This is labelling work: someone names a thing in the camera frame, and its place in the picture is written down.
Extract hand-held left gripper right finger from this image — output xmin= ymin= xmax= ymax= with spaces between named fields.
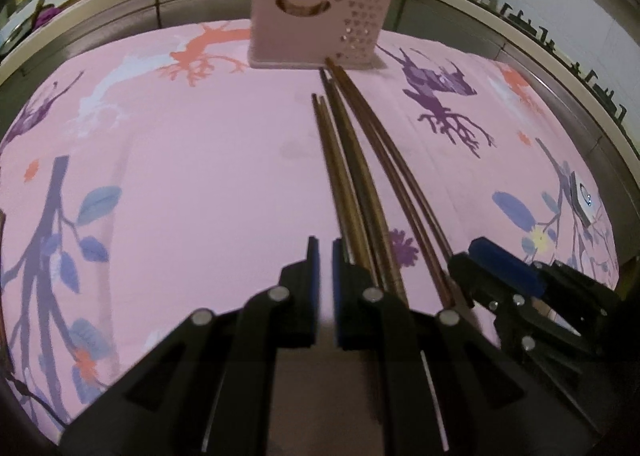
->
xmin=332 ymin=237 xmax=601 ymax=456

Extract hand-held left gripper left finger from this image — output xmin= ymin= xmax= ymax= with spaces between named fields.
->
xmin=57 ymin=235 xmax=321 ymax=456

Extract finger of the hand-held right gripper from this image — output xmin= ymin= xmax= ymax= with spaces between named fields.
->
xmin=470 ymin=237 xmax=621 ymax=337
xmin=447 ymin=253 xmax=608 ymax=432

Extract pile of wooden chopsticks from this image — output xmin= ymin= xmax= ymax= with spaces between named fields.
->
xmin=311 ymin=58 xmax=458 ymax=312

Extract pink plastic utensil holder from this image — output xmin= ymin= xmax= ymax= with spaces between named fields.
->
xmin=248 ymin=0 xmax=388 ymax=71

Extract small white square device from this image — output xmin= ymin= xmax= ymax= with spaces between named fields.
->
xmin=569 ymin=171 xmax=600 ymax=227

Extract pink printed tablecloth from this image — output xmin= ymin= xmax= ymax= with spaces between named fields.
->
xmin=0 ymin=19 xmax=623 ymax=442

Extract gas stove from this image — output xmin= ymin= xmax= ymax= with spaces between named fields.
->
xmin=500 ymin=1 xmax=631 ymax=124

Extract purple cloth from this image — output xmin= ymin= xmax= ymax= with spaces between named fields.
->
xmin=34 ymin=6 xmax=63 ymax=30

